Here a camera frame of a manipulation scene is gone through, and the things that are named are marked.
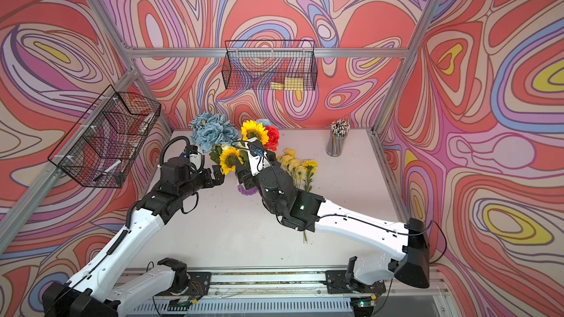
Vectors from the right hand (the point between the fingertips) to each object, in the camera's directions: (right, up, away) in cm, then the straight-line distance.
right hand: (248, 159), depth 64 cm
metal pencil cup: (+35, +13, +32) cm, 49 cm away
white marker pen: (-49, -4, +9) cm, 50 cm away
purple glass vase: (-6, -16, +31) cm, 35 cm away
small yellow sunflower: (-8, 0, +8) cm, 12 cm away
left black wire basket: (-55, +4, +13) cm, 56 cm away
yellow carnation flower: (+23, -5, +37) cm, 44 cm away
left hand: (-13, -4, +14) cm, 19 cm away
